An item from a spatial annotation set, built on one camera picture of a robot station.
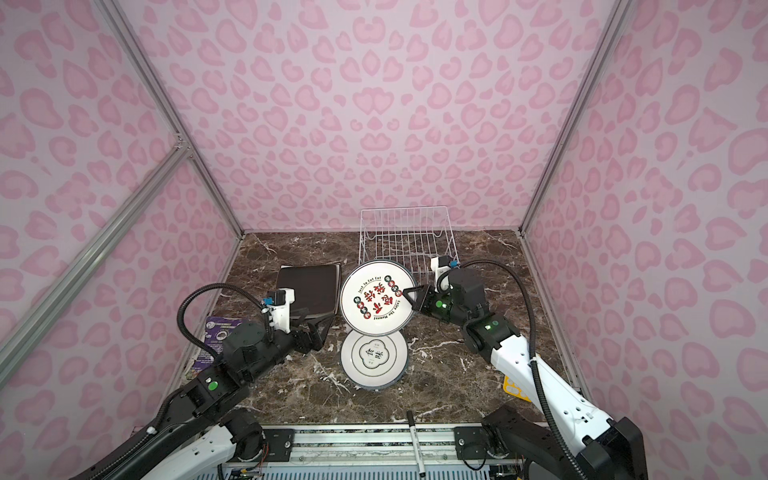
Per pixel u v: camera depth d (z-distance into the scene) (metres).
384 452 0.72
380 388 0.82
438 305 0.64
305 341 0.62
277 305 0.61
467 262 0.68
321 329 0.64
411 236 1.17
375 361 0.86
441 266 0.68
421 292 0.69
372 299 0.75
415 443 0.73
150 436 0.45
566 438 0.38
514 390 0.80
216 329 0.91
